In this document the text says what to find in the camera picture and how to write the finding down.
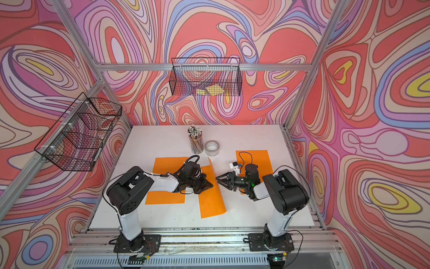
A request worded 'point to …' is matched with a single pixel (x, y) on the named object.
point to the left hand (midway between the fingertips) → (216, 186)
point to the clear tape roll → (212, 148)
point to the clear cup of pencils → (195, 135)
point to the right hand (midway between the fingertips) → (218, 184)
